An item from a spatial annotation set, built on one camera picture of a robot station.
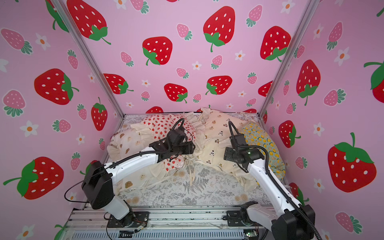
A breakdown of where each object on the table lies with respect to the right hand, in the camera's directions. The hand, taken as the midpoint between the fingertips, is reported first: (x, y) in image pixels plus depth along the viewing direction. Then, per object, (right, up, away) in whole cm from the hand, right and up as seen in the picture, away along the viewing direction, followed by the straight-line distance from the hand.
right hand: (230, 154), depth 81 cm
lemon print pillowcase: (+17, +10, +7) cm, 20 cm away
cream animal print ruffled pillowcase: (-8, +13, +17) cm, 23 cm away
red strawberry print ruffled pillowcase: (-44, +15, +12) cm, 48 cm away
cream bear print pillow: (-65, +6, +13) cm, 66 cm away
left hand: (-20, +4, +3) cm, 21 cm away
